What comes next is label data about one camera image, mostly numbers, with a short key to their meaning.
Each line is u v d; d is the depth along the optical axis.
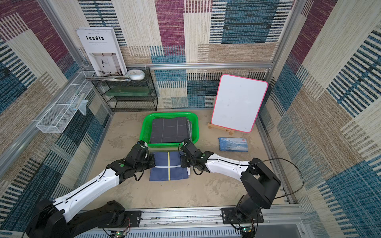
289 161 0.82
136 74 0.89
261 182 0.44
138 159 0.63
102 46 0.78
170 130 1.02
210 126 1.05
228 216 0.73
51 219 0.39
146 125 1.02
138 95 0.94
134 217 0.75
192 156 0.65
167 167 0.85
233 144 0.99
